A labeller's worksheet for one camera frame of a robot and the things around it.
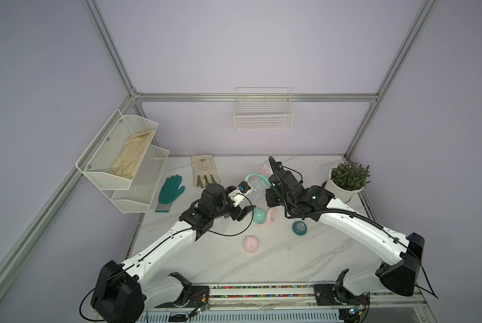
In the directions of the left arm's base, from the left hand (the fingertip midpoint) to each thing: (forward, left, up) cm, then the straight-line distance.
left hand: (246, 199), depth 78 cm
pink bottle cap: (-12, -2, -15) cm, 20 cm away
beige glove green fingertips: (+32, +24, -20) cm, 44 cm away
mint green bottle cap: (+2, -6, -16) cm, 17 cm away
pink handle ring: (-1, -10, -17) cm, 20 cm away
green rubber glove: (+17, +41, -20) cm, 49 cm away
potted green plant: (+13, -45, -3) cm, 47 cm away
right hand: (+1, -10, +3) cm, 11 cm away
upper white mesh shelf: (+12, +53, +11) cm, 56 cm away
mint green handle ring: (+2, -5, +12) cm, 13 cm away
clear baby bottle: (-2, -5, +11) cm, 12 cm away
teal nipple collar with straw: (-4, -24, -18) cm, 30 cm away
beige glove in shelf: (+10, +47, +10) cm, 49 cm away
